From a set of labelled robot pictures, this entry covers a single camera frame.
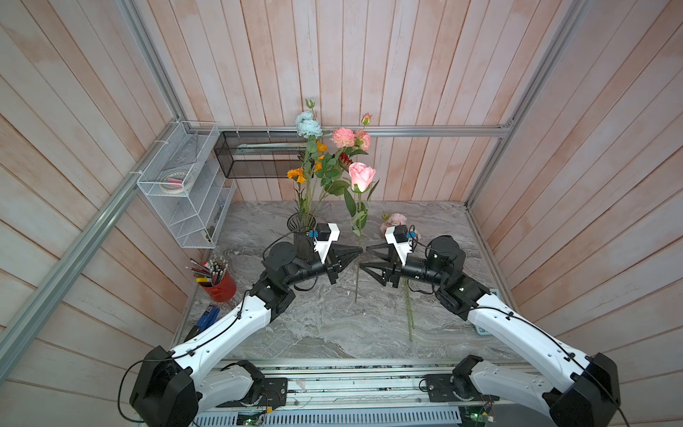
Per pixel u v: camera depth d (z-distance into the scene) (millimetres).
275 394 728
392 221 1006
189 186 726
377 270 627
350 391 749
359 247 626
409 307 904
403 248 585
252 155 1040
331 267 572
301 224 901
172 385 383
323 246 573
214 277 816
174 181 731
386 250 662
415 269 598
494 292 892
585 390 381
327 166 780
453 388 677
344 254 602
